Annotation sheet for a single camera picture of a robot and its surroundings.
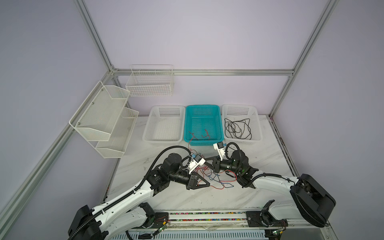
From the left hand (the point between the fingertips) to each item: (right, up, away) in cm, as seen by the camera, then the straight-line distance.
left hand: (207, 186), depth 63 cm
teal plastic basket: (0, +28, +53) cm, 60 cm away
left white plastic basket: (-30, +28, +52) cm, 66 cm away
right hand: (-2, +8, +12) cm, 14 cm away
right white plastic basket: (+31, +29, +51) cm, 66 cm away
